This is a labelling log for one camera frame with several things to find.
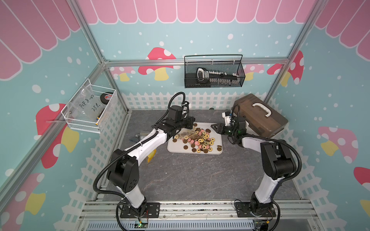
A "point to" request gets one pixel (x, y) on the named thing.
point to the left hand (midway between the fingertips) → (194, 120)
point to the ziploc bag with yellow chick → (151, 155)
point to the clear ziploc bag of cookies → (188, 134)
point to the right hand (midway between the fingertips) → (212, 125)
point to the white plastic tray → (180, 147)
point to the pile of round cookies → (198, 139)
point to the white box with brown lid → (263, 120)
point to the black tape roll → (105, 97)
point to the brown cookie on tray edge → (219, 148)
